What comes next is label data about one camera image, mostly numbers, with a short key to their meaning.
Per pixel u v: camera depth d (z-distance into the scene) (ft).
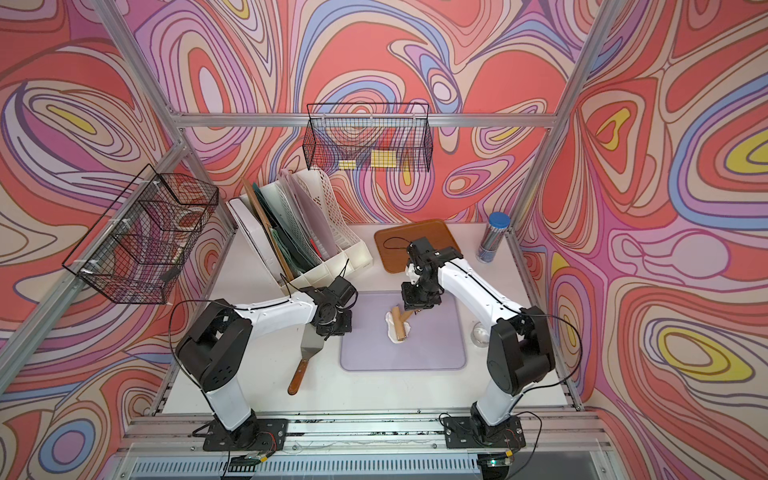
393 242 3.77
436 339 2.90
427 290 2.34
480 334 2.98
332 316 2.28
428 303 2.37
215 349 1.55
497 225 3.15
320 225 3.29
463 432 2.36
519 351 1.47
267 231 2.73
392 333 2.91
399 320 2.91
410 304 2.44
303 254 2.93
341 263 3.40
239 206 2.96
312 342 2.96
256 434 2.35
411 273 2.66
